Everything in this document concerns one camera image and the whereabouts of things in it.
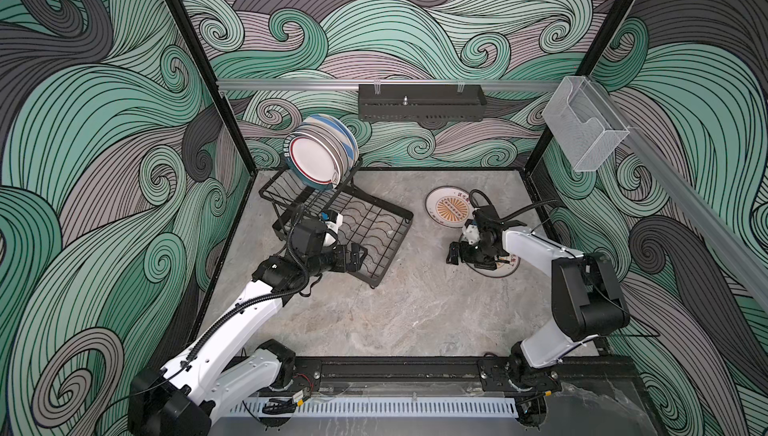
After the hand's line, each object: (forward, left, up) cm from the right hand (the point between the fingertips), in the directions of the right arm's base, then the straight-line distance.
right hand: (461, 261), depth 92 cm
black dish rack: (+17, +33, -1) cm, 37 cm away
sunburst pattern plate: (+23, 0, -1) cm, 23 cm away
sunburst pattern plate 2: (-2, -13, -2) cm, 13 cm away
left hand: (-5, +32, +16) cm, 36 cm away
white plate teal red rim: (+21, +46, +24) cm, 56 cm away
